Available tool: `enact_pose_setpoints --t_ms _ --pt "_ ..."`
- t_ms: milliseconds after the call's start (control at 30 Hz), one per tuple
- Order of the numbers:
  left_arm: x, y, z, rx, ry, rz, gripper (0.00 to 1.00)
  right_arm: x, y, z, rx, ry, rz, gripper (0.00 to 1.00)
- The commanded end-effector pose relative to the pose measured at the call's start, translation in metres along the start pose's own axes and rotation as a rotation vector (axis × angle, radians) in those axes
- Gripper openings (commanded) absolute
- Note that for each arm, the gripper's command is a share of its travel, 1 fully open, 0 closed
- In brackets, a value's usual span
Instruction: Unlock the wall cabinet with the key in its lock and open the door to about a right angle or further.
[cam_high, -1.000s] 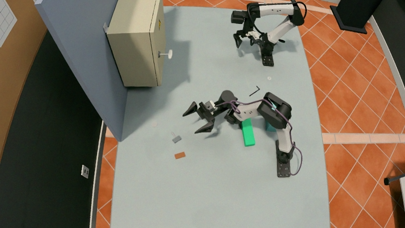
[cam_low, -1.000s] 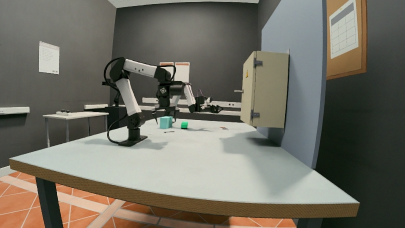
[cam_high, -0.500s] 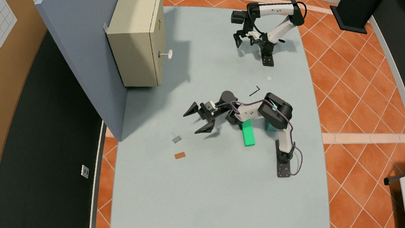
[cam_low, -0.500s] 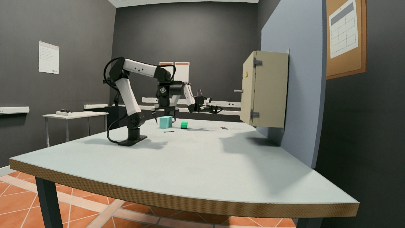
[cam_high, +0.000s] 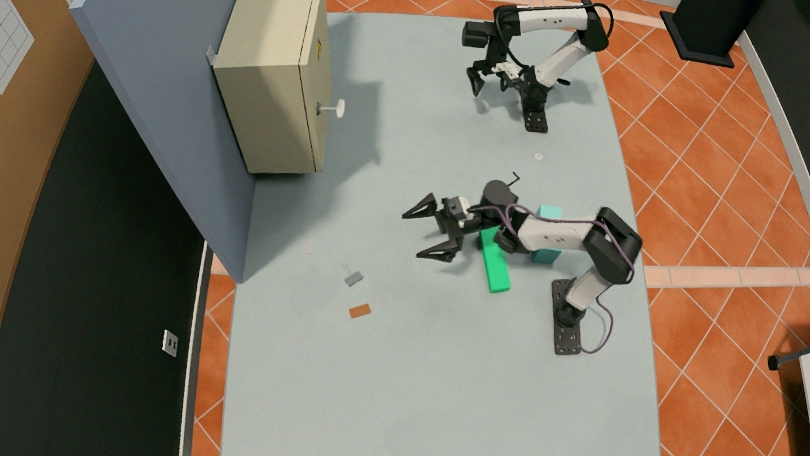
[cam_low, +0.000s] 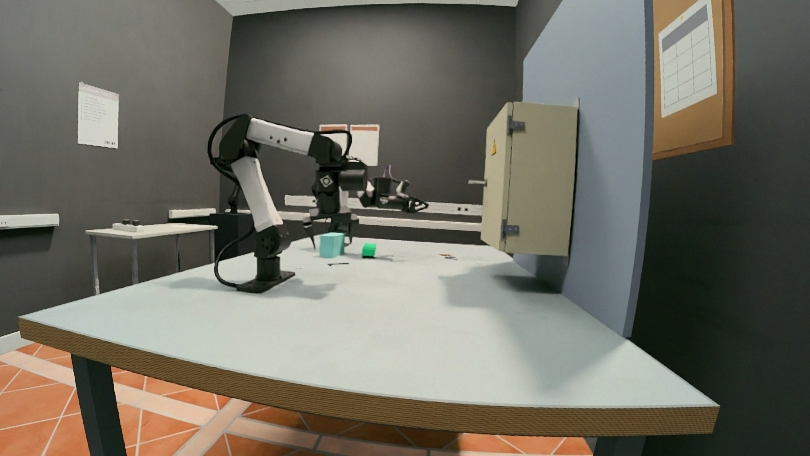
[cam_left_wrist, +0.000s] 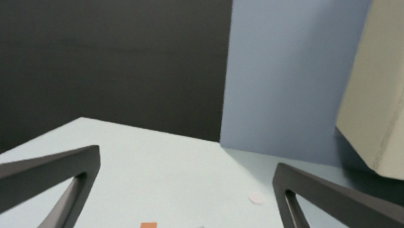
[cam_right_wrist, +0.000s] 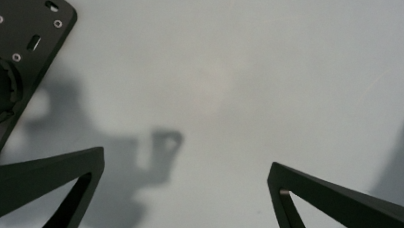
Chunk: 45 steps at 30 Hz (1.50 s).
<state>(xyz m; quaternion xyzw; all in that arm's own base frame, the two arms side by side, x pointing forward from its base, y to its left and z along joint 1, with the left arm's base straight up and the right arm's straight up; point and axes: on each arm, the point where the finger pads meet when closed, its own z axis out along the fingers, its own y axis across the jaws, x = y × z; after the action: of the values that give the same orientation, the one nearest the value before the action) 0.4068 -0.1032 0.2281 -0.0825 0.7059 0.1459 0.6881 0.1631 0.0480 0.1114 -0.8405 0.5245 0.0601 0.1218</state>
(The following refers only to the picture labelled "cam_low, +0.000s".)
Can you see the green rectangular block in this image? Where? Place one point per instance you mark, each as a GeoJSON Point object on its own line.
{"type": "Point", "coordinates": [368, 250]}

